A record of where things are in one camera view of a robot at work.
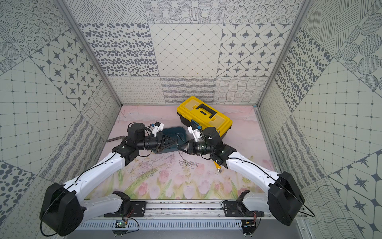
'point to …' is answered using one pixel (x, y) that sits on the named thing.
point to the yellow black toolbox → (195, 109)
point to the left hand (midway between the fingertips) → (176, 138)
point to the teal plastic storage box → (172, 138)
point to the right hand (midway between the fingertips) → (179, 149)
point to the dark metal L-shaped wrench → (115, 138)
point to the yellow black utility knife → (218, 166)
